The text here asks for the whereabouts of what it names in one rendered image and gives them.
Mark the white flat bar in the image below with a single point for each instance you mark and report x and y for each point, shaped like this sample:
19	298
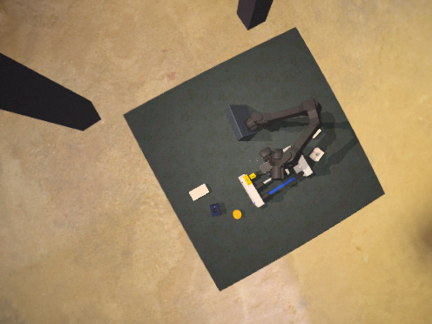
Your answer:
198	192

